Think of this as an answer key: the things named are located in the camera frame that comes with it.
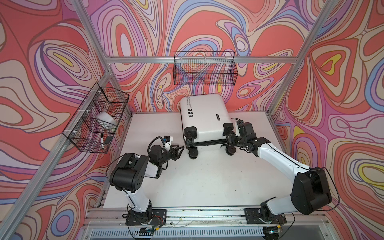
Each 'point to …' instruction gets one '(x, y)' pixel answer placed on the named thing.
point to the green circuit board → (146, 230)
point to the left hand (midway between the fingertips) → (182, 146)
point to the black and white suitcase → (207, 121)
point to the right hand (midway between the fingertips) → (231, 141)
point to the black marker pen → (102, 141)
